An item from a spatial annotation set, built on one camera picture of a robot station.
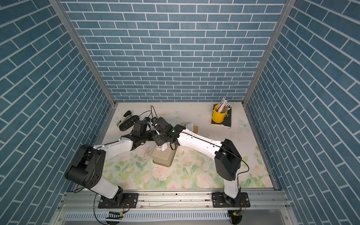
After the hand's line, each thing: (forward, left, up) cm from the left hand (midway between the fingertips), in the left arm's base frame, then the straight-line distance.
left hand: (159, 132), depth 94 cm
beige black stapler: (+18, +27, -3) cm, 32 cm away
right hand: (-7, -3, +8) cm, 11 cm away
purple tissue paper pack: (-12, -5, +3) cm, 13 cm away
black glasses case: (+11, +24, -3) cm, 27 cm away
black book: (+14, -51, -5) cm, 53 cm away
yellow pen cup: (+14, -42, +1) cm, 44 cm away
